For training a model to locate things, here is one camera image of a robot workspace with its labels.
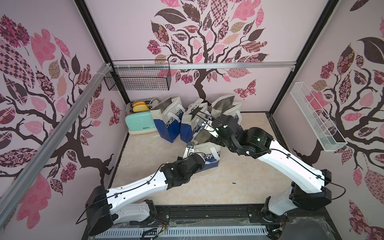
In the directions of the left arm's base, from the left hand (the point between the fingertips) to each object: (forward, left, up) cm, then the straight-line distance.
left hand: (189, 159), depth 77 cm
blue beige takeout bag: (+26, +14, +7) cm, 30 cm away
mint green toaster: (+29, +33, -3) cm, 44 cm away
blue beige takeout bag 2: (+39, -24, +3) cm, 46 cm away
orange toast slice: (+42, +37, +4) cm, 56 cm away
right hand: (+6, -14, +21) cm, 26 cm away
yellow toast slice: (+36, +33, +5) cm, 49 cm away
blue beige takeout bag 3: (+1, -11, +6) cm, 13 cm away
